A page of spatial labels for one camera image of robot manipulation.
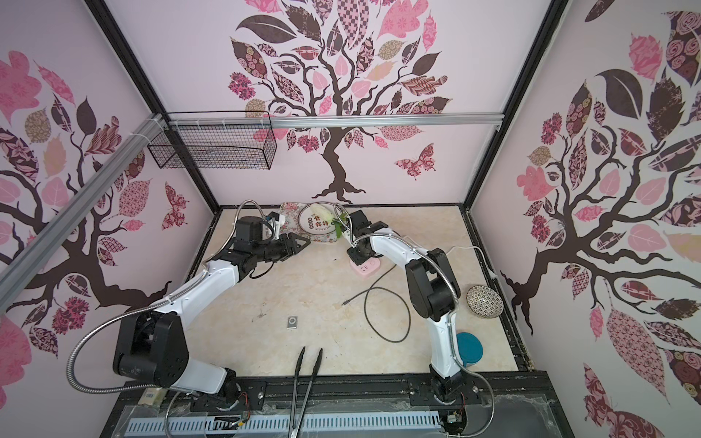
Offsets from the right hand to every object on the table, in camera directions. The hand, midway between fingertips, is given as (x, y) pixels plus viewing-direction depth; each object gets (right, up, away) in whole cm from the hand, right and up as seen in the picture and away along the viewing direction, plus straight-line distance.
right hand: (362, 252), depth 98 cm
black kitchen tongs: (-18, -43, -31) cm, 56 cm away
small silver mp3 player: (-23, -22, -11) cm, 34 cm away
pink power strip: (+2, -6, -1) cm, 6 cm away
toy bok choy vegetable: (-15, +16, +15) cm, 27 cm away
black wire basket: (-51, +40, -4) cm, 66 cm away
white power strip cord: (+50, -8, +5) cm, 51 cm away
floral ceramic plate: (-21, +11, +15) cm, 28 cm away
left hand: (-17, +2, -14) cm, 23 cm away
